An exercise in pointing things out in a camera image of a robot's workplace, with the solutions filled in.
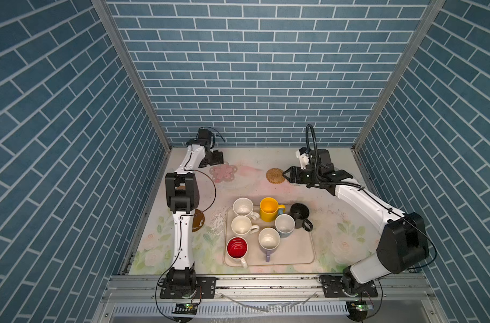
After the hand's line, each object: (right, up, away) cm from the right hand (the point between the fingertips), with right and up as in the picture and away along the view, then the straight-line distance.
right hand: (289, 174), depth 85 cm
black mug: (+5, -17, +2) cm, 18 cm away
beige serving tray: (+2, -31, -4) cm, 31 cm away
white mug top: (-20, -15, +7) cm, 26 cm away
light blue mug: (-2, -21, 0) cm, 21 cm away
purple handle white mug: (-9, -28, +1) cm, 30 cm away
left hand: (-34, +6, +20) cm, 40 cm away
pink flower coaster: (-32, 0, +23) cm, 39 cm away
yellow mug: (-8, -16, +7) cm, 19 cm away
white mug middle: (-20, -23, +3) cm, 31 cm away
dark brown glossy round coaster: (-40, -21, +5) cm, 46 cm away
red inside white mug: (-22, -30, -4) cm, 37 cm away
